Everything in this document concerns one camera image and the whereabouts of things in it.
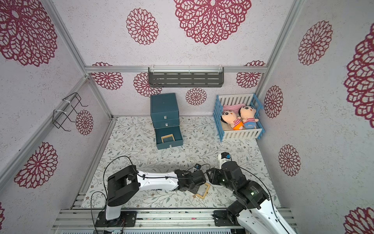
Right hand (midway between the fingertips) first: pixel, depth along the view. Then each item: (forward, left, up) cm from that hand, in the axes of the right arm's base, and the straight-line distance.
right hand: (210, 174), depth 73 cm
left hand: (-1, +8, -15) cm, 17 cm away
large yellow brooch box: (-5, +3, -11) cm, 12 cm away
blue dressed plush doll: (+46, -29, -2) cm, 54 cm away
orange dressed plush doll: (+44, -16, -4) cm, 47 cm away
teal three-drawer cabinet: (+36, +27, +1) cm, 46 cm away
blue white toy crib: (+59, -22, -3) cm, 63 cm away
